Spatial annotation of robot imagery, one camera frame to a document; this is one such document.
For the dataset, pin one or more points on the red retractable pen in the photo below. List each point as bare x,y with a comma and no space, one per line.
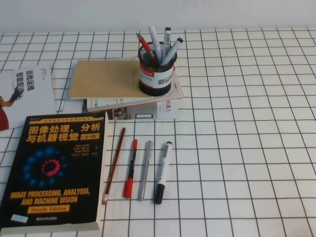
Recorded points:
147,48

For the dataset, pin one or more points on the silver grey gel pen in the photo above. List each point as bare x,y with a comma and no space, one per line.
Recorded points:
147,157

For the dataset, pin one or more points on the black mesh pen holder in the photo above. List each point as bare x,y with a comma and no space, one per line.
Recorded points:
155,80

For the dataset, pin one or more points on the red black marker pen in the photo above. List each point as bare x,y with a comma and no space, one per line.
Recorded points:
127,193

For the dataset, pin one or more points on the grey pen in holder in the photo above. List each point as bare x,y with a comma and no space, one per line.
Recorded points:
155,42

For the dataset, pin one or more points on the white paper box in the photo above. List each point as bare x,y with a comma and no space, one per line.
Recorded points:
158,110

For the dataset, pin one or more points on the white whiteboard marker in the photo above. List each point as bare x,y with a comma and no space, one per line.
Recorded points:
161,183

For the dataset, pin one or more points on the brown kraft notebook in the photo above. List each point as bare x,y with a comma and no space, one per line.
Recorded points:
96,79

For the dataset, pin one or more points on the grey marker angled right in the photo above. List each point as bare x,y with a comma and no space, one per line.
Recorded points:
172,51

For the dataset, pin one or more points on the grey marker black cap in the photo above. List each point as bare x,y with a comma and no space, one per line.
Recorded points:
166,42

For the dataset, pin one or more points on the red black pencil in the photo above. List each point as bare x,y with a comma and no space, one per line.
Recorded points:
113,167

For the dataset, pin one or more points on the black image processing textbook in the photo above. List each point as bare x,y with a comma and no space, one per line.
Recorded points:
55,183

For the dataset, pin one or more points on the white brochure with robot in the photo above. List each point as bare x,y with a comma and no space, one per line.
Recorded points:
25,92

